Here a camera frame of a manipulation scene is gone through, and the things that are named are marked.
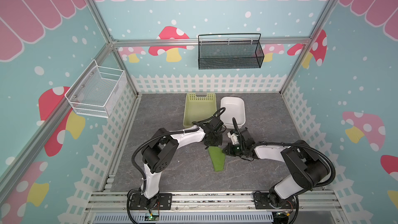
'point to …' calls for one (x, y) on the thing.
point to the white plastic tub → (235, 107)
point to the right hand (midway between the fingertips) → (221, 150)
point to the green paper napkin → (217, 156)
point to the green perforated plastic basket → (199, 107)
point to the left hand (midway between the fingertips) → (219, 145)
